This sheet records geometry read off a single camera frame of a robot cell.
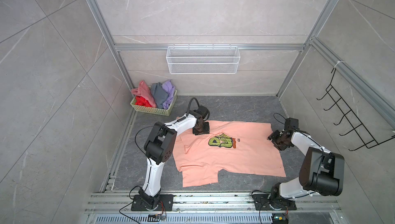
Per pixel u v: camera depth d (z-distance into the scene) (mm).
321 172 441
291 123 737
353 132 661
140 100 985
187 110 775
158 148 536
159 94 1072
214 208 730
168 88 1068
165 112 1039
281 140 764
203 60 1005
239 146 930
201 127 835
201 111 800
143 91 1049
